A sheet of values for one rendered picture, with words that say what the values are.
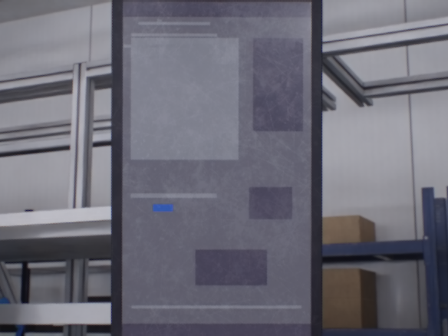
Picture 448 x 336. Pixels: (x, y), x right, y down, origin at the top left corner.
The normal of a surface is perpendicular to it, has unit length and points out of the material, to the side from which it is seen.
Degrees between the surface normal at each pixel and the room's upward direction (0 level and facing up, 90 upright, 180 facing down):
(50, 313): 90
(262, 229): 101
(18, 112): 90
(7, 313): 90
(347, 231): 90
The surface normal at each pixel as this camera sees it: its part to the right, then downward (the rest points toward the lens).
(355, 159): -0.41, -0.18
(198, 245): 0.01, 0.00
